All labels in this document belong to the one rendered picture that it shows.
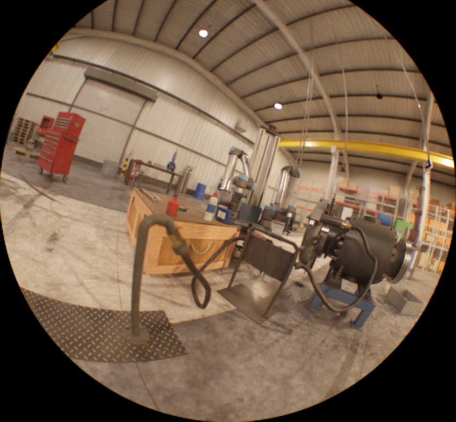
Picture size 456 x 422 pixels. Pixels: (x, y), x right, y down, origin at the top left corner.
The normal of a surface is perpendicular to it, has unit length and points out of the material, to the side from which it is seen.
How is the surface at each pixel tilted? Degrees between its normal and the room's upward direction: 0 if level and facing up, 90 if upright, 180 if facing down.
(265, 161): 90
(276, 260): 90
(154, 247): 90
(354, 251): 95
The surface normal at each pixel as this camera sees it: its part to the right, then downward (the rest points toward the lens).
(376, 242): -0.50, -0.58
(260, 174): 0.26, 0.07
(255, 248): -0.67, -0.22
